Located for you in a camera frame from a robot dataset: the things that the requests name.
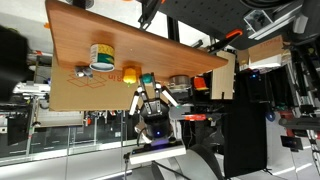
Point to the orange red object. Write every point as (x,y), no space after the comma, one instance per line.
(200,83)

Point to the light plywood panel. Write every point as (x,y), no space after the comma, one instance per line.
(222,75)

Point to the grey Franka robot arm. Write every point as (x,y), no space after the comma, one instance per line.
(193,165)

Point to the aluminium extrusion rail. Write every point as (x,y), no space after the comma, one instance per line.
(266,23)

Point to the black cloth panel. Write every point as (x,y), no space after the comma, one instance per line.
(245,140)

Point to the cardboard box with print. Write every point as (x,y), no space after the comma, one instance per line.
(266,51)

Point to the green capsule-shaped object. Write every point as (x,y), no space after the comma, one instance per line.
(147,78)

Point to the yellow labelled tin can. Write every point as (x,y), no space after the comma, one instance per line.
(102,57)

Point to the stainless steel pot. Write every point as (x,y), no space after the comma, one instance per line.
(180,81)

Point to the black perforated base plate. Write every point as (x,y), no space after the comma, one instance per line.
(206,16)

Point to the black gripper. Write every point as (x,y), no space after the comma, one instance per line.
(156,123)

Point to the small grey object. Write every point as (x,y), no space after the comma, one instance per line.
(83,71)

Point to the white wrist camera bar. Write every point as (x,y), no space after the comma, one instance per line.
(156,154)

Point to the yellow toy bell pepper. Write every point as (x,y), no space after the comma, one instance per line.
(129,76)

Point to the large brown cardboard panel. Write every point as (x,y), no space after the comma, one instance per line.
(86,96)

